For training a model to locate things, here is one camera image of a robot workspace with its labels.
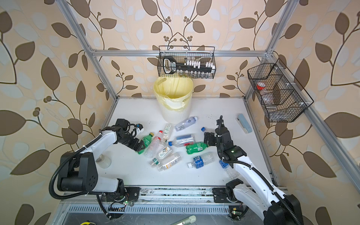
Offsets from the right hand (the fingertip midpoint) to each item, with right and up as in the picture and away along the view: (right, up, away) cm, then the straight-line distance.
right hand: (212, 133), depth 83 cm
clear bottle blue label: (0, 0, +14) cm, 14 cm away
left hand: (-48, -6, +5) cm, 49 cm away
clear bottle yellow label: (-25, -17, -2) cm, 30 cm away
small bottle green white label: (-28, 0, +11) cm, 30 cm away
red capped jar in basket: (+28, +28, -2) cm, 40 cm away
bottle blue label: (-8, -16, -2) cm, 18 cm away
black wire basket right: (+35, +20, -10) cm, 42 cm away
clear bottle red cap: (-37, -8, +6) cm, 39 cm away
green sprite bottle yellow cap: (-11, -10, +4) cm, 15 cm away
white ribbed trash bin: (-23, +18, -2) cm, 29 cm away
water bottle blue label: (+9, -20, -6) cm, 23 cm away
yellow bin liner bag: (-21, +31, +20) cm, 42 cm away
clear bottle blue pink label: (-18, -6, +8) cm, 21 cm away
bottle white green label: (-29, -12, +1) cm, 31 cm away
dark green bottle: (-41, -6, +6) cm, 42 cm away
